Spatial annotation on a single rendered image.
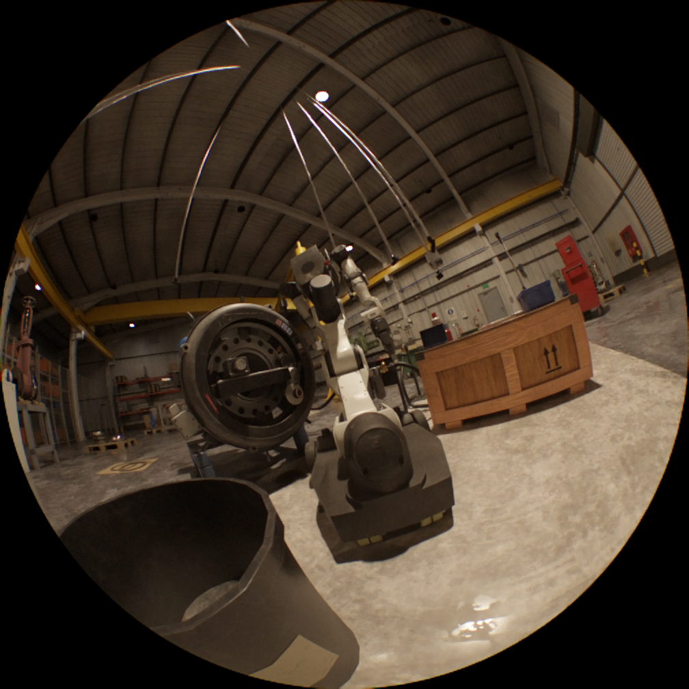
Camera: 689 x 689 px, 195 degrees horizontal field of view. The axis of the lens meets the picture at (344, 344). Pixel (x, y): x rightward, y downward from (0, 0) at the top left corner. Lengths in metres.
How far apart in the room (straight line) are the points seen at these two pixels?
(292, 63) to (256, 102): 1.72
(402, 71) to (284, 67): 3.67
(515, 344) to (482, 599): 0.98
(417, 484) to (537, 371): 0.86
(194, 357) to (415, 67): 9.36
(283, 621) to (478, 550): 0.44
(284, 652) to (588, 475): 0.70
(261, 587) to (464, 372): 1.10
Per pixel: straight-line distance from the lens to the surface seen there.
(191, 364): 0.90
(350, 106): 8.67
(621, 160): 9.45
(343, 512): 0.51
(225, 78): 7.87
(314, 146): 8.87
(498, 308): 10.98
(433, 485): 0.52
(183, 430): 0.91
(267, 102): 8.16
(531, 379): 1.16
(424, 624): 0.50
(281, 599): 0.21
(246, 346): 1.14
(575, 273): 3.72
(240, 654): 0.21
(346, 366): 0.89
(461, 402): 1.16
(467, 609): 0.50
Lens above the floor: 0.48
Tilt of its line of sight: 8 degrees up
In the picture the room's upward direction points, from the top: 16 degrees counter-clockwise
